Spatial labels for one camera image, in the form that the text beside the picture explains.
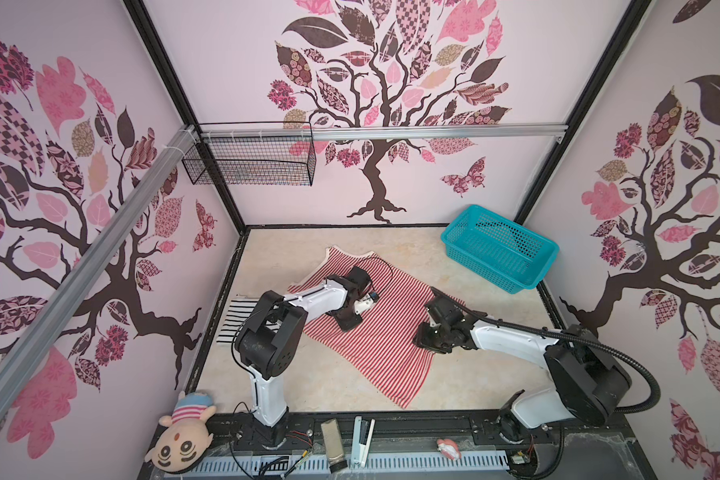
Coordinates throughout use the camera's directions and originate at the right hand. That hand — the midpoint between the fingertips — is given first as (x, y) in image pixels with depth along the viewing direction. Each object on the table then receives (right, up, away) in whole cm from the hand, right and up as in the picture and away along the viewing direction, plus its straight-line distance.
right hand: (416, 338), depth 89 cm
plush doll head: (-57, -16, -23) cm, 63 cm away
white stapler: (-16, -19, -18) cm, 31 cm away
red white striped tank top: (-11, -4, -1) cm, 12 cm away
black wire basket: (-64, +65, +33) cm, 96 cm away
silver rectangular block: (-23, -20, -19) cm, 36 cm away
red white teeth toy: (+4, -19, -22) cm, 29 cm away
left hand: (-23, +4, +4) cm, 23 cm away
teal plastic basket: (+38, +26, +25) cm, 52 cm away
